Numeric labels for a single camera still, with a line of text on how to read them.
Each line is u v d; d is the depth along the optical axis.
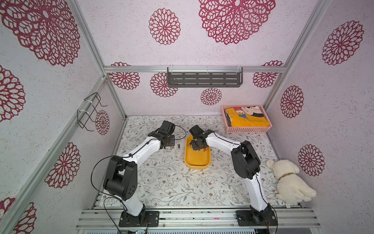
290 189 0.74
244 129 1.06
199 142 0.75
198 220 0.75
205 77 0.95
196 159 0.94
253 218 0.65
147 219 0.73
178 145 1.03
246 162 0.56
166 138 0.66
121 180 0.46
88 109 0.76
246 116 1.10
